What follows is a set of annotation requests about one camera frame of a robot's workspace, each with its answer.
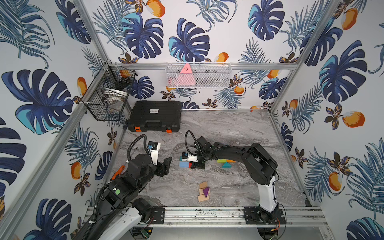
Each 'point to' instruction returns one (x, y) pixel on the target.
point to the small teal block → (226, 165)
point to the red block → (190, 165)
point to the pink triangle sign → (186, 77)
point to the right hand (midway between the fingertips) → (193, 162)
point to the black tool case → (155, 116)
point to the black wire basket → (106, 97)
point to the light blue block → (185, 164)
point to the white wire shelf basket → (198, 74)
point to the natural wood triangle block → (202, 185)
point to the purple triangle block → (205, 191)
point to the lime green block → (221, 160)
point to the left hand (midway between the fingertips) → (165, 155)
